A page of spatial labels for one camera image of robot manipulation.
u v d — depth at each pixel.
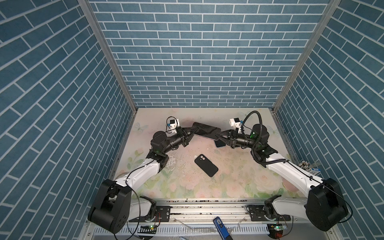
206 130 0.72
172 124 0.73
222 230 0.69
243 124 0.72
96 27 0.76
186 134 0.69
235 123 0.72
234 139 0.64
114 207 0.41
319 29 0.79
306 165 0.72
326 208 0.42
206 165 0.92
